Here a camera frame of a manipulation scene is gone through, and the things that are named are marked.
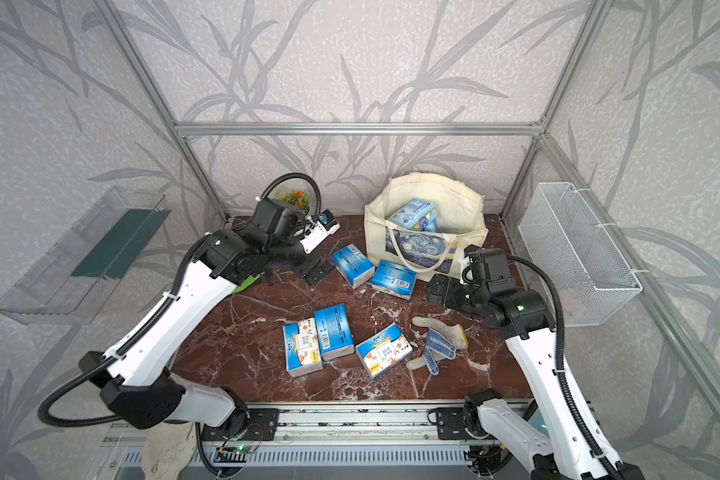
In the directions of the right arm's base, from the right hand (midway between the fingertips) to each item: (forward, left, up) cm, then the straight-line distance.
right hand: (439, 289), depth 71 cm
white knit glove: (-29, +65, -22) cm, 75 cm away
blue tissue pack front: (-7, +36, -18) cm, 41 cm away
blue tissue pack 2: (-3, +27, -18) cm, 33 cm away
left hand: (+6, +28, +7) cm, 29 cm away
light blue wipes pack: (+30, +2, -4) cm, 30 cm away
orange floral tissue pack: (-8, +14, -17) cm, 24 cm away
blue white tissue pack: (+30, -3, -9) cm, 31 cm away
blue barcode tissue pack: (+19, +23, -16) cm, 34 cm away
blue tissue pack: (+14, +10, -18) cm, 25 cm away
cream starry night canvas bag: (+30, -12, -8) cm, 34 cm away
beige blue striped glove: (-3, -4, -23) cm, 24 cm away
